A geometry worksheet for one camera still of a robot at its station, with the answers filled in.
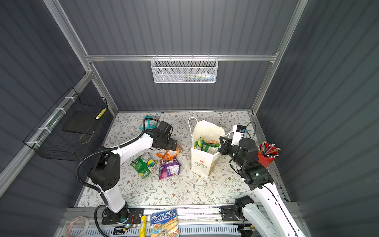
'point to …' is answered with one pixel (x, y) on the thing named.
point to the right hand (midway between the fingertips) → (222, 139)
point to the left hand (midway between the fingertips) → (170, 145)
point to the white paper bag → (203, 163)
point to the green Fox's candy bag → (199, 143)
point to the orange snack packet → (168, 154)
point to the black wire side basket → (74, 129)
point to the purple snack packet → (169, 168)
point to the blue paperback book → (164, 224)
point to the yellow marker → (142, 226)
